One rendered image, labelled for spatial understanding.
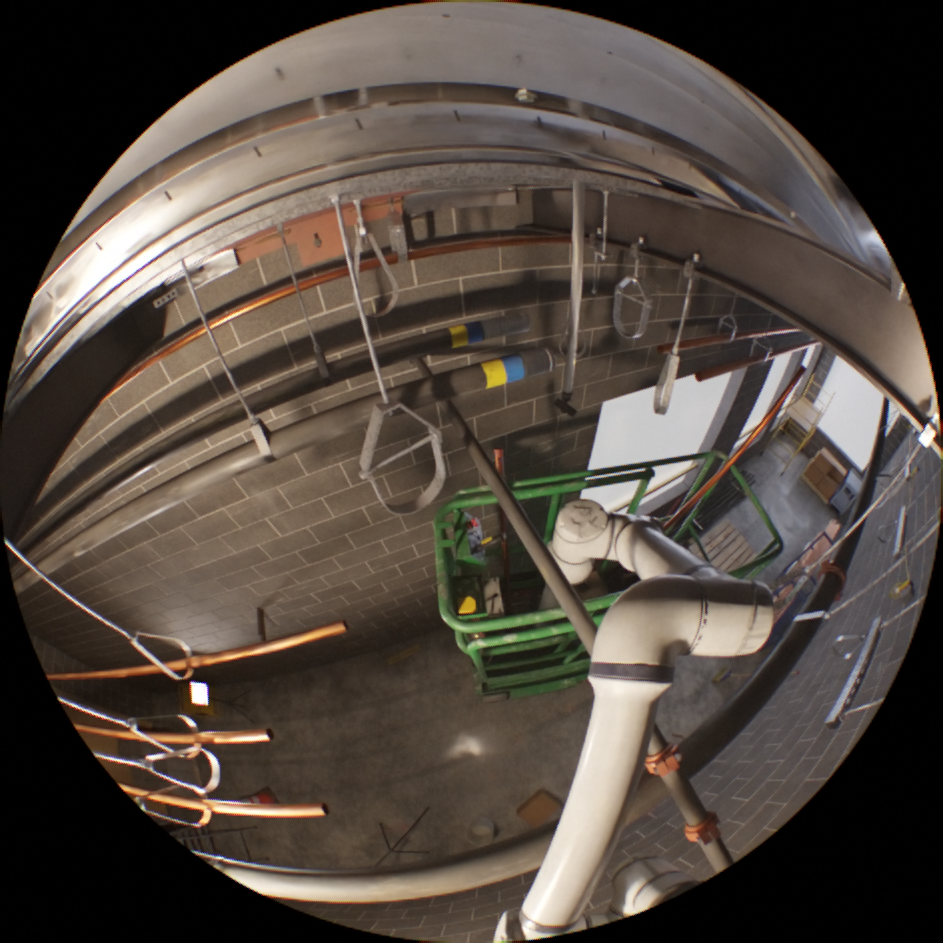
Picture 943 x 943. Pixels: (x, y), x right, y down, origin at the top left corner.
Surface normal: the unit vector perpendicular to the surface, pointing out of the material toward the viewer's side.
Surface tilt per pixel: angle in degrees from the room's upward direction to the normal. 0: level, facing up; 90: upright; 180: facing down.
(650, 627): 9
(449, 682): 0
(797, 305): 90
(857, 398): 90
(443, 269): 90
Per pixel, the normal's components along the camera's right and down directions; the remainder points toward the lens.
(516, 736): -0.08, -0.68
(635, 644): -0.40, -0.58
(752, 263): -0.92, 0.33
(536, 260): 0.38, 0.66
